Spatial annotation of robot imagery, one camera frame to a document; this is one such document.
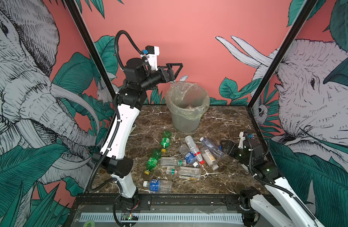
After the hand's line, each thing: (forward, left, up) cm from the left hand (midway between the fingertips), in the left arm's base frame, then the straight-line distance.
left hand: (177, 63), depth 57 cm
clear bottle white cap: (-12, -24, -54) cm, 60 cm away
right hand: (-18, -25, -36) cm, 48 cm away
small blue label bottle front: (-34, +12, -51) cm, 63 cm away
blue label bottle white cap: (-19, -7, -51) cm, 55 cm away
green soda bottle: (-17, +14, -51) cm, 56 cm away
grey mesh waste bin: (+6, -7, -54) cm, 55 cm away
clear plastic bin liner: (+22, -8, -43) cm, 49 cm away
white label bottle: (-20, -19, -52) cm, 59 cm away
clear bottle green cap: (-19, +4, -58) cm, 61 cm away
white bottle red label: (-13, -11, -52) cm, 55 cm away
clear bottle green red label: (-26, -4, -57) cm, 63 cm away
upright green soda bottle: (-5, +7, -51) cm, 52 cm away
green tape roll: (-49, +44, -56) cm, 86 cm away
